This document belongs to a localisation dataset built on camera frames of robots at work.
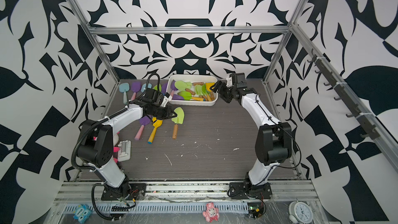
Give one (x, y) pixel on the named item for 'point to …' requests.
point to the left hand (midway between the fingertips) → (175, 112)
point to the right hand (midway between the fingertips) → (213, 88)
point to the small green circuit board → (255, 209)
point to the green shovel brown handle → (182, 85)
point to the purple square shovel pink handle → (136, 87)
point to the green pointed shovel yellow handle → (187, 96)
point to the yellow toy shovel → (156, 123)
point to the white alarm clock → (300, 212)
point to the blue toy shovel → (144, 85)
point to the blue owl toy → (82, 213)
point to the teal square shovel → (124, 87)
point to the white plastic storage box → (200, 84)
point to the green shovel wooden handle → (180, 119)
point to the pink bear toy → (211, 213)
